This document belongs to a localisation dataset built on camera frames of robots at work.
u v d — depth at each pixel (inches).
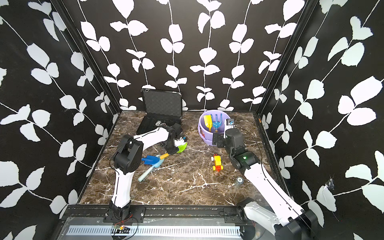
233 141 21.2
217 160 34.7
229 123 25.5
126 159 21.6
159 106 42.4
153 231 27.6
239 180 31.4
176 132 30.1
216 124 39.7
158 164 35.7
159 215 29.4
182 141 35.9
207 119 38.7
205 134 36.6
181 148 37.1
